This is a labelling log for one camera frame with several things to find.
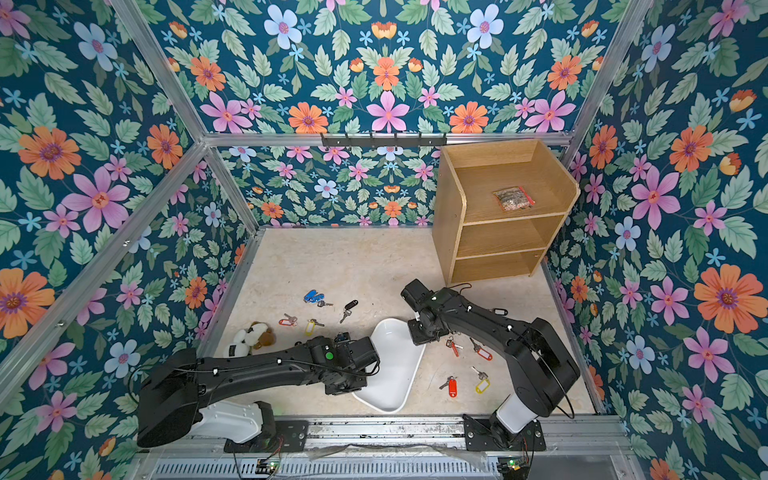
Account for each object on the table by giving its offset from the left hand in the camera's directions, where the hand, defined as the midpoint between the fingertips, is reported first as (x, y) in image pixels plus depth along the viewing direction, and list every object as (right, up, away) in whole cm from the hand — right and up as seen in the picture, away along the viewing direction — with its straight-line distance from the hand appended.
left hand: (369, 389), depth 78 cm
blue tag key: (-22, +21, +23) cm, 38 cm away
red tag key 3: (+23, -1, +4) cm, 23 cm away
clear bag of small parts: (+39, +51, +3) cm, 65 cm away
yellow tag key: (+32, -1, +4) cm, 32 cm away
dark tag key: (-9, +17, +18) cm, 26 cm away
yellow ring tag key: (-20, +13, +15) cm, 29 cm away
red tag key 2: (+33, +7, +11) cm, 35 cm away
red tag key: (+23, +8, +11) cm, 27 cm away
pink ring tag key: (-28, +14, +18) cm, 35 cm away
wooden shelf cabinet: (+35, +49, +4) cm, 60 cm away
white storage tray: (+5, +1, 0) cm, 5 cm away
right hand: (+14, +12, +8) cm, 20 cm away
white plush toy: (-35, +11, +11) cm, 38 cm away
